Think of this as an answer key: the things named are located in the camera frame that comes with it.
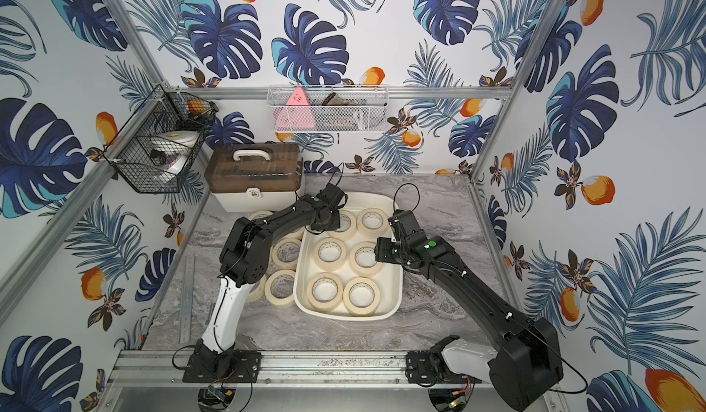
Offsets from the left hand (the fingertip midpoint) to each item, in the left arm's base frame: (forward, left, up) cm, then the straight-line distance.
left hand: (332, 220), depth 102 cm
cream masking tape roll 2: (-30, +15, -1) cm, 34 cm away
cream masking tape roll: (+1, +27, 0) cm, 27 cm away
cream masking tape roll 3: (-2, -6, 0) cm, 6 cm away
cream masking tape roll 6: (-19, -11, -1) cm, 22 cm away
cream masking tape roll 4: (+2, -15, -3) cm, 16 cm away
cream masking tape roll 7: (-26, -1, -2) cm, 27 cm away
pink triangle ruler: (+19, +13, +32) cm, 39 cm away
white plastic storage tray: (-20, -21, -4) cm, 29 cm away
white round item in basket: (+1, +44, +31) cm, 54 cm away
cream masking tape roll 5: (-13, -1, -2) cm, 13 cm away
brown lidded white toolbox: (+4, +26, +17) cm, 31 cm away
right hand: (-17, -18, +11) cm, 28 cm away
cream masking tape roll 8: (-27, -12, -3) cm, 30 cm away
